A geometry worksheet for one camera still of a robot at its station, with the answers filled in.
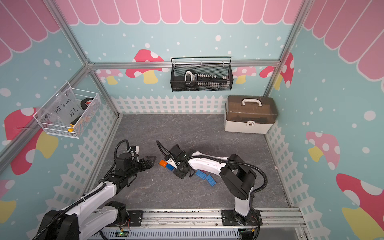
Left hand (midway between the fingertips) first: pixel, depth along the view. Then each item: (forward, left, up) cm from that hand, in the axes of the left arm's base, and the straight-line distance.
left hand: (151, 161), depth 87 cm
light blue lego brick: (-5, -30, -5) cm, 31 cm away
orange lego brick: (+2, -6, -5) cm, 8 cm away
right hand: (-4, -18, -4) cm, 19 cm away
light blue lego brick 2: (-9, -36, -6) cm, 38 cm away
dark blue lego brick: (-1, -11, -4) cm, 12 cm away
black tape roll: (+20, +33, +27) cm, 47 cm away
